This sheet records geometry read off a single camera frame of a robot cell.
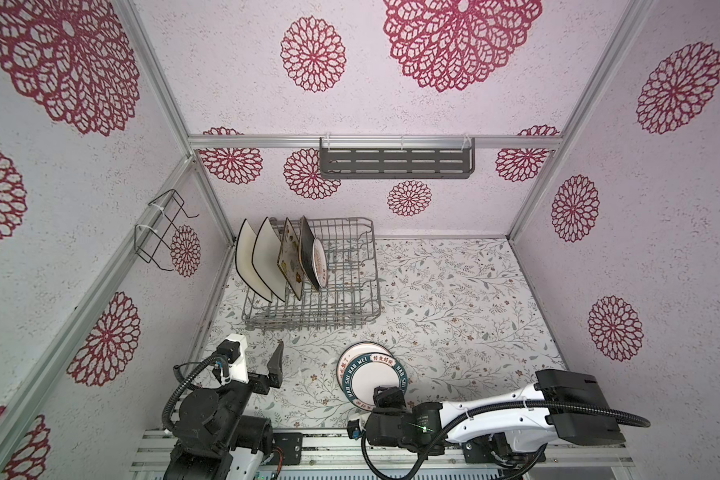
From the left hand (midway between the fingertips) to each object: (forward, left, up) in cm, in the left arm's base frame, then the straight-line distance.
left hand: (263, 346), depth 65 cm
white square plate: (+32, +7, -7) cm, 34 cm away
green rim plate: (+2, -23, -23) cm, 33 cm away
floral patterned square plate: (+34, +1, -10) cm, 35 cm away
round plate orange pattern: (+41, -7, -21) cm, 46 cm away
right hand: (-4, -26, -19) cm, 32 cm away
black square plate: (+39, -4, -9) cm, 41 cm away
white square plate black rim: (+36, +13, -5) cm, 39 cm away
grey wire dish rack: (+29, -18, -25) cm, 42 cm away
